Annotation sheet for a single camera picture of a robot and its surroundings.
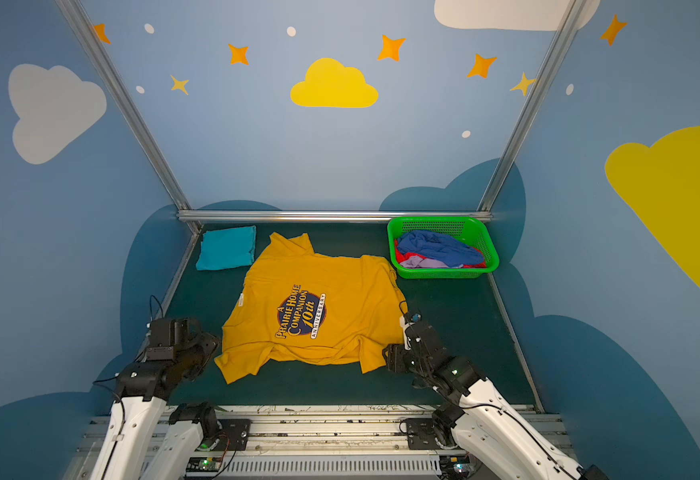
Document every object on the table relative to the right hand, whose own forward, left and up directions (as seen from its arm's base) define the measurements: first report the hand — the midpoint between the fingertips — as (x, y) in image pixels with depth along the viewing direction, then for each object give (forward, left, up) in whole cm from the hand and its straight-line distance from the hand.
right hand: (396, 347), depth 80 cm
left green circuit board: (-28, +46, -8) cm, 55 cm away
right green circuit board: (-25, -14, -9) cm, 31 cm away
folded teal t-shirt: (+38, +62, -6) cm, 73 cm away
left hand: (-2, +46, +5) cm, 47 cm away
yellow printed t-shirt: (+16, +27, -9) cm, 32 cm away
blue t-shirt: (+37, -16, 0) cm, 40 cm away
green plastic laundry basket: (+49, -31, -3) cm, 58 cm away
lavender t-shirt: (+32, -8, -2) cm, 33 cm away
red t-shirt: (+33, -3, -1) cm, 33 cm away
